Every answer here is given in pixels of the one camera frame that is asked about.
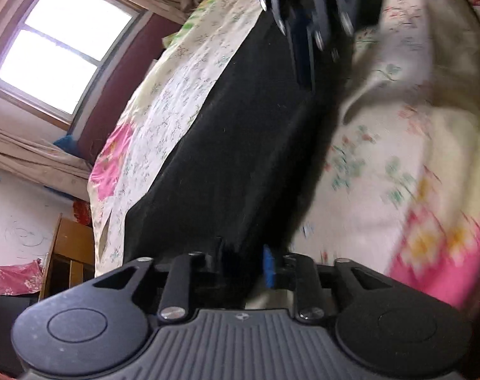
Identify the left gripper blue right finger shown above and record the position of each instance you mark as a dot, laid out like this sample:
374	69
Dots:
298	274

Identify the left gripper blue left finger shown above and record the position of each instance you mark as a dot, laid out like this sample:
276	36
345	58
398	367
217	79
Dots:
189	275

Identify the black pants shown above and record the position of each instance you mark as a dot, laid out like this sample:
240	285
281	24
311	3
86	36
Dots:
241	179

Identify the wooden TV cabinet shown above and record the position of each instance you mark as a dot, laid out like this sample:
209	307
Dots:
70	259

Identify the red bag on floor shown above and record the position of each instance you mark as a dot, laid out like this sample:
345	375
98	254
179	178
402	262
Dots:
82	212

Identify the floral bed quilt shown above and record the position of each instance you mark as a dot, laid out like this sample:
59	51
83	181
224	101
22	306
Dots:
399	189

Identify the pink floral cover cloth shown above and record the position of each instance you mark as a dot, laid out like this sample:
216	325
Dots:
21	279

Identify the black television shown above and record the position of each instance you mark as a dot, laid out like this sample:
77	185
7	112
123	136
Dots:
10	308

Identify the blue bag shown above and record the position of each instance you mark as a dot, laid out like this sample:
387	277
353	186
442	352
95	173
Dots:
67	144

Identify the left beige curtain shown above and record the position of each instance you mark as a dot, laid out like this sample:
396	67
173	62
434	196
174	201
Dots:
45	164

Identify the window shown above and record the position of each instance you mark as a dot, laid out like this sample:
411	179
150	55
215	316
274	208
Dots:
55	53

